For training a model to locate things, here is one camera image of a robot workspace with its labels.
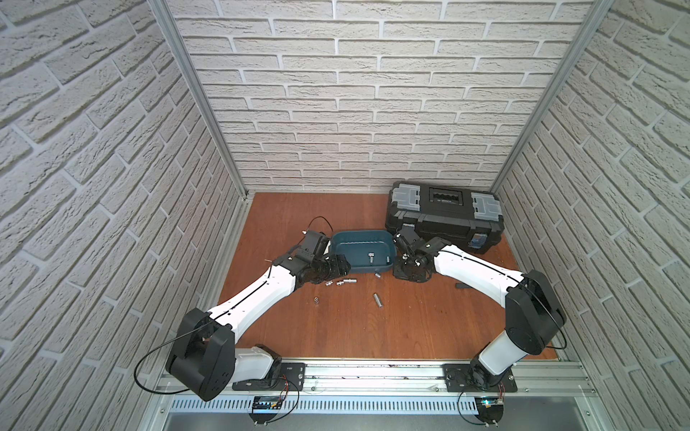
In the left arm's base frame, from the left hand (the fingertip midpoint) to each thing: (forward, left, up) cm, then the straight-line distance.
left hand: (346, 265), depth 83 cm
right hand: (0, -18, -5) cm, 19 cm away
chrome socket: (+2, -12, -12) cm, 17 cm away
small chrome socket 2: (-7, +10, -12) cm, 17 cm away
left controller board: (-36, +22, -16) cm, 45 cm away
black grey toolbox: (+15, -41, +5) cm, 44 cm away
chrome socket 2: (+10, -9, -10) cm, 17 cm away
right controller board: (-37, -40, -13) cm, 56 cm away
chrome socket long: (0, -1, -11) cm, 11 cm away
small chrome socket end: (-1, +6, -11) cm, 13 cm away
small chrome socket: (-1, +2, -11) cm, 12 cm away
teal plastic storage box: (+12, -8, -11) cm, 18 cm away
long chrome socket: (-5, -10, -12) cm, 17 cm away
